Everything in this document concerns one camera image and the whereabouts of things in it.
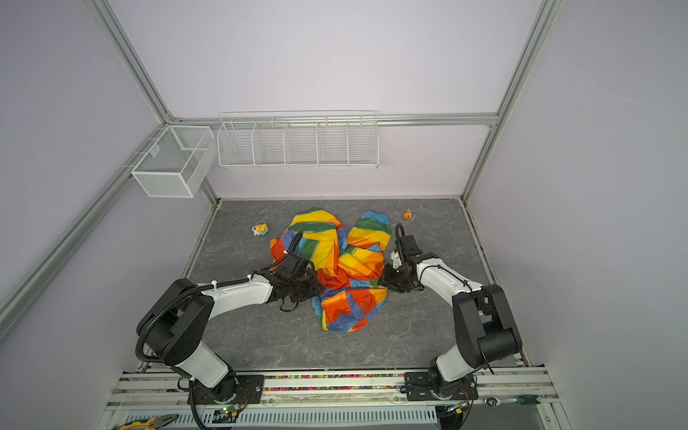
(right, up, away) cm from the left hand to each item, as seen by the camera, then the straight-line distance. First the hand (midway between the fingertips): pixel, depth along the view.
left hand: (322, 292), depth 90 cm
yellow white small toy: (-27, +21, +15) cm, 37 cm away
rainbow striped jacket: (+9, +10, +4) cm, 14 cm away
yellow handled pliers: (-42, -28, -22) cm, 55 cm away
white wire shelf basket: (-10, +55, +7) cm, 56 cm away
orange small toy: (+34, +27, +23) cm, 49 cm away
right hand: (+21, +3, 0) cm, 21 cm away
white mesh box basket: (-55, +46, +8) cm, 73 cm away
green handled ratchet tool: (+48, -24, -20) cm, 57 cm away
